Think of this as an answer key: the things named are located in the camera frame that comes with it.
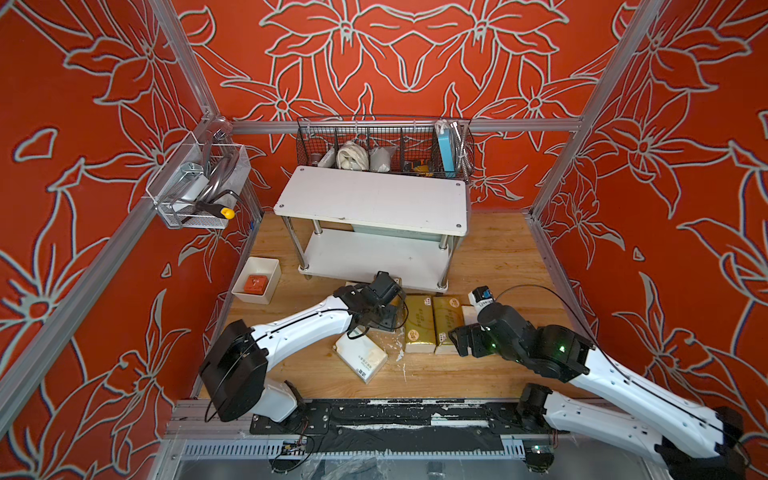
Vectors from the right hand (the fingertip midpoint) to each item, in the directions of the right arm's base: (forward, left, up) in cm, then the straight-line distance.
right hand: (459, 333), depth 71 cm
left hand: (+8, +18, -7) cm, 21 cm away
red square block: (+19, +60, -9) cm, 64 cm away
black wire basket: (+58, +4, +15) cm, 60 cm away
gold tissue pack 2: (+8, +1, -8) cm, 12 cm away
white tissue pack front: (-2, +24, -10) cm, 26 cm away
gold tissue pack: (+4, +9, -9) cm, 13 cm away
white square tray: (+28, +63, -12) cm, 70 cm away
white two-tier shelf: (+21, +25, +16) cm, 37 cm away
